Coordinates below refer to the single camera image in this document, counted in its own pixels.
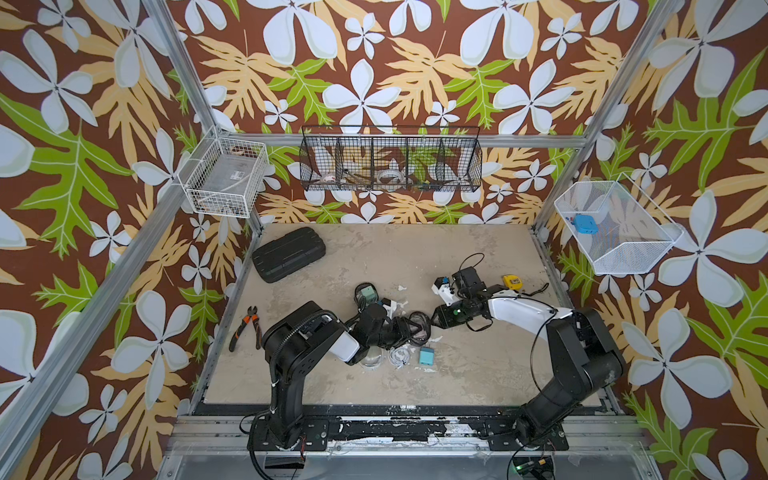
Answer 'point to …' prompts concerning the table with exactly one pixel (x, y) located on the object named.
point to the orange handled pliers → (252, 316)
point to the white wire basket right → (617, 226)
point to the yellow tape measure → (512, 282)
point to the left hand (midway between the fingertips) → (422, 327)
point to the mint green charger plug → (369, 294)
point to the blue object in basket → (586, 224)
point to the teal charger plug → (427, 355)
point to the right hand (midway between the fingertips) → (433, 318)
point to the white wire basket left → (225, 176)
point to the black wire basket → (375, 158)
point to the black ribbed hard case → (274, 258)
